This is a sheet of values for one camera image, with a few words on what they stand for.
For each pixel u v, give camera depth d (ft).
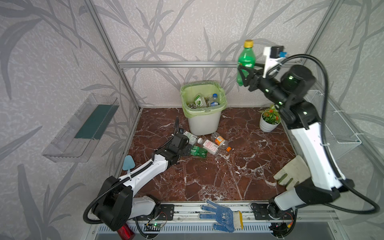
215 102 3.01
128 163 2.98
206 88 3.12
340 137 2.07
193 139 3.19
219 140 3.15
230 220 2.32
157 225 2.32
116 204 1.32
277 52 1.35
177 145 2.12
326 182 1.26
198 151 3.08
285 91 1.37
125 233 2.18
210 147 3.07
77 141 2.10
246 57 1.66
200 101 3.14
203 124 3.33
